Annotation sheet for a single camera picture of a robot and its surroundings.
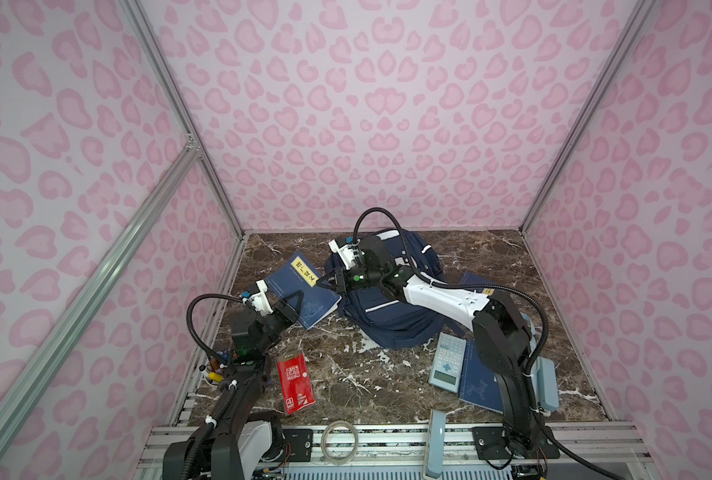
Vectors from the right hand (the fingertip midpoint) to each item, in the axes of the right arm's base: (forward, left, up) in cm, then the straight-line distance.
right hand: (321, 281), depth 79 cm
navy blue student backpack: (-2, -18, -18) cm, 26 cm away
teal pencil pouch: (-17, -59, -18) cm, 64 cm away
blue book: (-4, +2, -4) cm, 6 cm away
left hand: (-1, +5, -3) cm, 6 cm away
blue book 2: (-19, -42, -21) cm, 51 cm away
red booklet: (-20, +8, -23) cm, 31 cm away
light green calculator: (-14, -35, -21) cm, 43 cm away
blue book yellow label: (+18, -48, -22) cm, 55 cm away
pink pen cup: (-21, +25, -9) cm, 34 cm away
